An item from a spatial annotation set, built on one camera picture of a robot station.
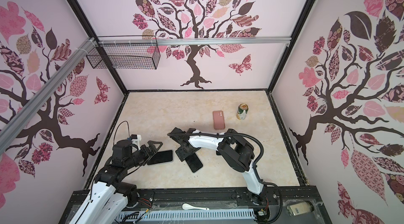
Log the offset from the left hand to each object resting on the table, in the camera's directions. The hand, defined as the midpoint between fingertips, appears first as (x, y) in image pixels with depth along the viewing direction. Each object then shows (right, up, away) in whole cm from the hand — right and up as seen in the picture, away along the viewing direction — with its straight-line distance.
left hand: (159, 151), depth 78 cm
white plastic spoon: (+16, -23, -7) cm, 29 cm away
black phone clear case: (+17, -8, +7) cm, 20 cm away
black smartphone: (+31, -4, +10) cm, 32 cm away
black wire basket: (-17, +57, +17) cm, 62 cm away
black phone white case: (-1, -6, +8) cm, 10 cm away
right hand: (+12, -4, +11) cm, 17 cm away
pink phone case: (+33, +12, +26) cm, 43 cm away
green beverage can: (+47, +20, +17) cm, 54 cm away
